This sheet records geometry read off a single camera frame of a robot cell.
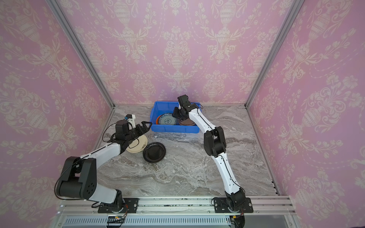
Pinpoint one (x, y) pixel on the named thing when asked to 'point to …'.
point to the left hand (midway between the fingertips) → (149, 126)
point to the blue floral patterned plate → (167, 118)
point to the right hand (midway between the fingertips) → (174, 114)
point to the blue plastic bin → (159, 108)
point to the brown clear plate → (188, 122)
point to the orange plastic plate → (157, 119)
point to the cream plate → (137, 145)
